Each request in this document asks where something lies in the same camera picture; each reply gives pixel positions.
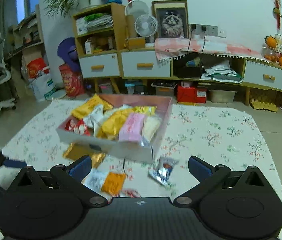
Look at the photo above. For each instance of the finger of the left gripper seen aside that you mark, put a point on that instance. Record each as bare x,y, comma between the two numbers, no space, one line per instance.
14,163

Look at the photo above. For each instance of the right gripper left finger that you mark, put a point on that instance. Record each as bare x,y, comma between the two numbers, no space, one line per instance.
69,179

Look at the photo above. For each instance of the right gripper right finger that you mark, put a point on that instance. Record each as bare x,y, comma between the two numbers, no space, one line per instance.
209,178

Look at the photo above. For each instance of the white orange snack packet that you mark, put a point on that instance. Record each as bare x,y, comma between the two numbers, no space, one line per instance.
108,182

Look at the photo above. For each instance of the red white candy packet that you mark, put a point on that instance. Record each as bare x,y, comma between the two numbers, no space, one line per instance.
77,127

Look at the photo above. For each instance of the red strawberry candy packet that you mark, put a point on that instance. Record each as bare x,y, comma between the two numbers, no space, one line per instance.
130,193

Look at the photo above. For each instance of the pink cake packet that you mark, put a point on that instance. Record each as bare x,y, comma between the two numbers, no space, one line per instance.
132,128

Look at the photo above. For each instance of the clear white cake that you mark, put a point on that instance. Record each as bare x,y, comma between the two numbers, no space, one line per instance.
151,125

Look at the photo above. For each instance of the white green wafer packet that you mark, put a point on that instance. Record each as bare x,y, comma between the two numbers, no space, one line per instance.
109,113

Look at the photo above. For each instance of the gold foil snack bar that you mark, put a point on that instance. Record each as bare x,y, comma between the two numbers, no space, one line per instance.
76,151

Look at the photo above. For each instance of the floral tablecloth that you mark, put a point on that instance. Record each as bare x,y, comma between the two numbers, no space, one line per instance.
216,135

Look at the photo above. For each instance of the small silver blue packet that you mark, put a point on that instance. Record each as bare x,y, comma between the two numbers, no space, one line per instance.
162,172

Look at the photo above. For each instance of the white grey snack packet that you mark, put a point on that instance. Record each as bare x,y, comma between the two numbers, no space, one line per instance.
94,119

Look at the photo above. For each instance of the large yellow snack bag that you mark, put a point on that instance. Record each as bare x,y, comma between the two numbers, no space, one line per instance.
85,109

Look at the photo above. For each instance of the pink white snack box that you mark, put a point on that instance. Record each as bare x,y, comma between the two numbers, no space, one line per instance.
144,151

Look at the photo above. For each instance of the clear plastic storage bin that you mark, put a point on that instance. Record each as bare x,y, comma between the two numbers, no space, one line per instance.
222,96

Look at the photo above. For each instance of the red storage box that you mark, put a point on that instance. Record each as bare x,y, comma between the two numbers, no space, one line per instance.
191,95

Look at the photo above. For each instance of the yellow egg tray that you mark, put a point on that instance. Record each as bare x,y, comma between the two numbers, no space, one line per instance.
263,99

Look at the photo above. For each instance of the red printed gift bag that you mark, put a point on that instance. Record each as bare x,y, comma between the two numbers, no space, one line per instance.
72,80

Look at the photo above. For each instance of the black basket in cabinet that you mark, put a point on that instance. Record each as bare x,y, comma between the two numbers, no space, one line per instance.
188,66

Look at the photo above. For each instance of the wooden white tv cabinet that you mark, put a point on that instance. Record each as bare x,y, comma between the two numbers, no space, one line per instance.
142,64

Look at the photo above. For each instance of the pink cabinet cloth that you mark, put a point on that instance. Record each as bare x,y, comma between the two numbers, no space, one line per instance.
175,48

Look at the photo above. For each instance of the tall wooden shelf cabinet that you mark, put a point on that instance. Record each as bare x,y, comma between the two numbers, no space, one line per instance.
100,35

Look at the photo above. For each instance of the upper orange fruit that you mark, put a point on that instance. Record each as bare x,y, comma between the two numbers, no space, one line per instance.
270,41

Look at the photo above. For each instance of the white desk fan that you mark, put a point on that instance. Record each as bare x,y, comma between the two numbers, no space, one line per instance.
146,26

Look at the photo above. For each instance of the framed cat picture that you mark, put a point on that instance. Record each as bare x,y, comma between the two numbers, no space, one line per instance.
172,17

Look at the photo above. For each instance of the white round fan behind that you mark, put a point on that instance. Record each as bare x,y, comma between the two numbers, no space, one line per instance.
136,8

